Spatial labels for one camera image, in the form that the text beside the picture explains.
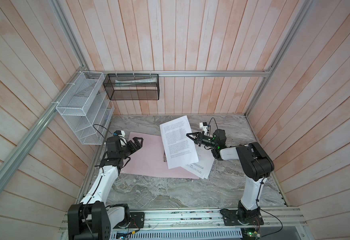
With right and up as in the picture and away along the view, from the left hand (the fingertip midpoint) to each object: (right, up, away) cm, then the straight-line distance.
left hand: (139, 144), depth 84 cm
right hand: (+28, +5, +4) cm, 29 cm away
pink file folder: (+4, -12, +16) cm, 20 cm away
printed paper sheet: (+24, -4, +4) cm, 25 cm away
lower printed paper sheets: (+38, -16, +7) cm, 42 cm away
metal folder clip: (+15, -10, +10) cm, 20 cm away
